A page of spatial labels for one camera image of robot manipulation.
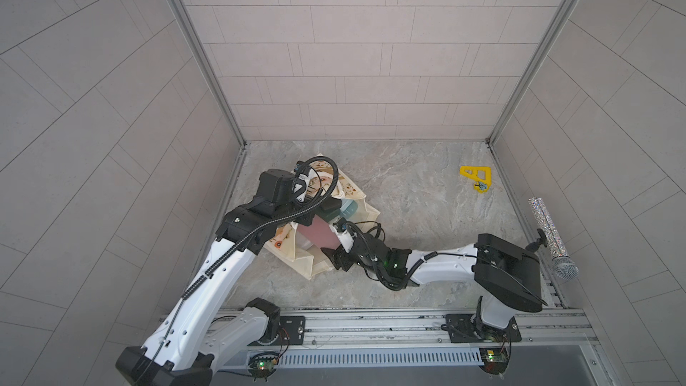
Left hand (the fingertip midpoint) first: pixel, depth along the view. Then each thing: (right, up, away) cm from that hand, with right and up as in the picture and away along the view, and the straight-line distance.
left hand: (318, 197), depth 72 cm
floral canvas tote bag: (-8, -11, -4) cm, 14 cm away
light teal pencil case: (+7, -6, +16) cm, 18 cm away
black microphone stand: (+59, -14, +1) cm, 61 cm away
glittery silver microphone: (+59, -15, -10) cm, 61 cm away
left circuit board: (-13, -40, -7) cm, 42 cm away
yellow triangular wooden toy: (+59, +5, +34) cm, 68 cm away
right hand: (+2, -15, +8) cm, 17 cm away
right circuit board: (+46, -41, -4) cm, 62 cm away
